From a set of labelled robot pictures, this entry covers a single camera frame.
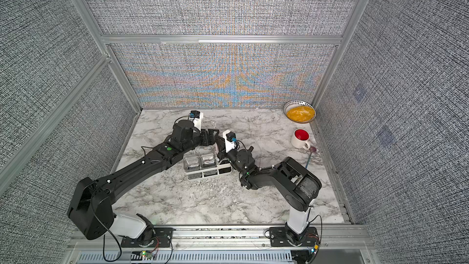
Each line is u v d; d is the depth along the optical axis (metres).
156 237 0.73
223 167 0.84
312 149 1.00
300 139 0.98
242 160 0.66
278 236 0.73
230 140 0.70
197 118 0.71
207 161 0.95
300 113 1.09
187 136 0.63
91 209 0.41
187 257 0.70
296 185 0.49
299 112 1.09
